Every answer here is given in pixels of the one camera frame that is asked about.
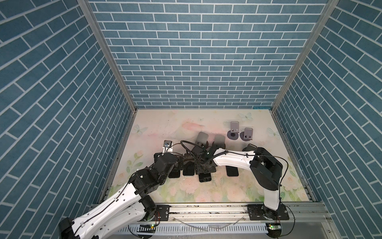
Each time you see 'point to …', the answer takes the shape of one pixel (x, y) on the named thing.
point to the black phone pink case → (232, 171)
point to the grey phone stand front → (247, 135)
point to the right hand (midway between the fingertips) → (199, 169)
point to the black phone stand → (174, 174)
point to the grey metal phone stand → (233, 134)
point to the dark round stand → (250, 148)
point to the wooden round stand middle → (201, 139)
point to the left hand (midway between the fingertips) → (176, 155)
